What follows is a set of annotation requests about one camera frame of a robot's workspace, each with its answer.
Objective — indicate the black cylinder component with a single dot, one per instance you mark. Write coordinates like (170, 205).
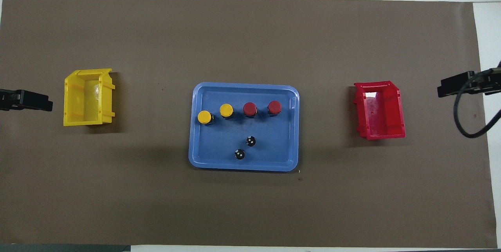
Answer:
(239, 154)
(250, 141)

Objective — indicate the red push button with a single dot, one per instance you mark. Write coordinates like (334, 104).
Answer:
(249, 108)
(274, 107)

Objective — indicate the brown paper table mat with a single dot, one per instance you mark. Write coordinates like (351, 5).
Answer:
(250, 40)

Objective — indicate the yellow plastic bin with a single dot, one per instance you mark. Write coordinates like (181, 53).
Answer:
(88, 99)

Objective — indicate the blue plastic tray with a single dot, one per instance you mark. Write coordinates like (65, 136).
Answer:
(219, 146)

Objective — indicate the red plastic bin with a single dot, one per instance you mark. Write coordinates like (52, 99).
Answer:
(379, 115)

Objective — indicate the yellow push button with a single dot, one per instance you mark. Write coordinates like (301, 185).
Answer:
(226, 110)
(204, 117)

